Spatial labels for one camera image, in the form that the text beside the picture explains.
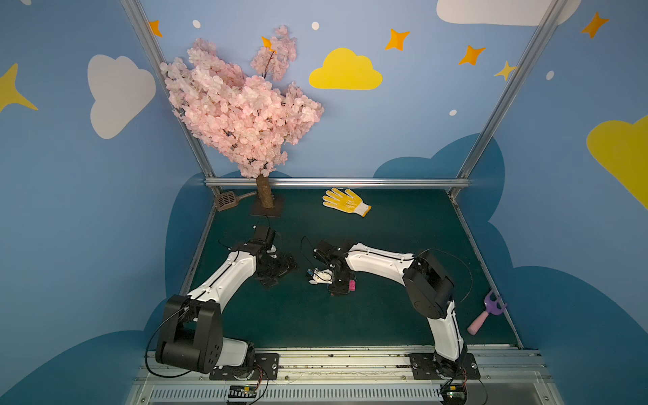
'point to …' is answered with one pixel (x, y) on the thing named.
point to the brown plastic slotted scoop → (229, 199)
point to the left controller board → (241, 391)
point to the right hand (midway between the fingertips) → (340, 283)
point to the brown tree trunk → (264, 191)
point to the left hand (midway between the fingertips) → (290, 269)
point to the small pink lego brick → (352, 285)
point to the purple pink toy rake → (494, 305)
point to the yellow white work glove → (348, 202)
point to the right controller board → (453, 394)
